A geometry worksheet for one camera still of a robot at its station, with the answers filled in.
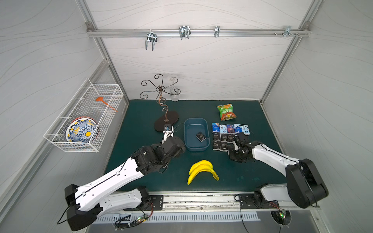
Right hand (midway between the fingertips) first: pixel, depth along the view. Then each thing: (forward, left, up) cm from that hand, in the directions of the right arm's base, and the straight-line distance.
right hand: (231, 156), depth 89 cm
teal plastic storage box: (+21, +25, +1) cm, 33 cm away
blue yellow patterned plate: (-6, +72, +35) cm, 80 cm away
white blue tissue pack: (+21, -12, +1) cm, 24 cm away
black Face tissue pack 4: (+7, +9, +1) cm, 11 cm away
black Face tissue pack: (+14, +9, +1) cm, 16 cm away
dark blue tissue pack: (+20, -2, +1) cm, 20 cm away
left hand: (-5, +32, +23) cm, 40 cm away
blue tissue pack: (+20, +9, +2) cm, 22 cm away
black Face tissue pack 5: (+6, 0, +1) cm, 6 cm away
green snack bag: (+33, 0, +4) cm, 34 cm away
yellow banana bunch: (-8, +18, +5) cm, 20 cm away
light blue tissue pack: (+20, +4, +1) cm, 20 cm away
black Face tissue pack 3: (0, -3, +22) cm, 23 cm away
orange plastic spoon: (+16, +75, +32) cm, 84 cm away
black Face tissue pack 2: (+13, +4, +2) cm, 13 cm away
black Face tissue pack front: (+7, +4, +1) cm, 8 cm away
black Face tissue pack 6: (+13, +19, +1) cm, 23 cm away
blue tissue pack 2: (+20, -7, 0) cm, 22 cm away
